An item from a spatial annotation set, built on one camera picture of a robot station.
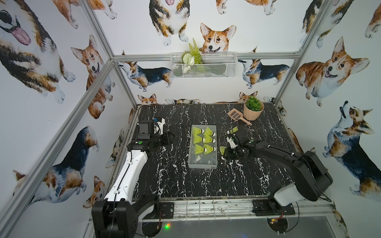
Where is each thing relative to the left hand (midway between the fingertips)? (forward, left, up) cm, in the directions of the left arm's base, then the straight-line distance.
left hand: (173, 133), depth 81 cm
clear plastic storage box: (-7, -15, -20) cm, 26 cm away
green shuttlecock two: (+11, -12, -16) cm, 23 cm away
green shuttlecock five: (-2, -28, -17) cm, 33 cm away
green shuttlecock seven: (+6, -20, -17) cm, 27 cm away
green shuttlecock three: (-2, -14, -16) cm, 21 cm away
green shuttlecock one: (+11, -20, -17) cm, 28 cm away
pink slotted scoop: (+28, -44, -20) cm, 56 cm away
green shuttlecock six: (+6, -13, -16) cm, 21 cm away
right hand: (-7, -29, -14) cm, 33 cm away
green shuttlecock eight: (-2, -20, -16) cm, 26 cm away
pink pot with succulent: (+24, -52, -8) cm, 58 cm away
